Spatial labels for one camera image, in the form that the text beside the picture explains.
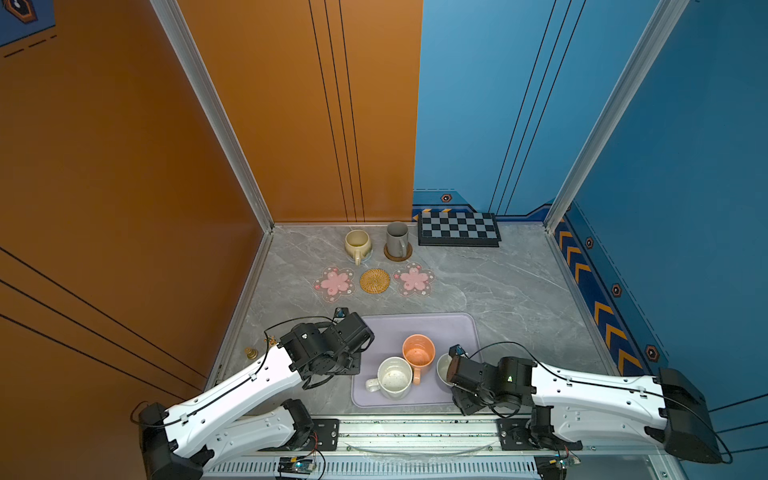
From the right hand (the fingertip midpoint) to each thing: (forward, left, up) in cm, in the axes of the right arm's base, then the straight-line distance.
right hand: (460, 402), depth 75 cm
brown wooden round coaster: (+48, +16, -2) cm, 51 cm away
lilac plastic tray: (+22, +18, -4) cm, 29 cm away
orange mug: (+14, +10, -2) cm, 17 cm away
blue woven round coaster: (+46, +28, 0) cm, 54 cm away
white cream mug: (+6, +17, -2) cm, 18 cm away
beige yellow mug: (+51, +30, +5) cm, 59 cm away
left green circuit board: (-13, +40, -4) cm, 42 cm away
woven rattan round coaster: (+39, +24, -2) cm, 46 cm away
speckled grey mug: (+50, +16, +8) cm, 53 cm away
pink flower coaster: (+38, +38, -2) cm, 54 cm away
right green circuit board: (-13, -21, -4) cm, 25 cm away
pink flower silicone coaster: (+39, +10, -2) cm, 40 cm away
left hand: (+8, +26, +9) cm, 29 cm away
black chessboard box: (+62, -8, 0) cm, 63 cm away
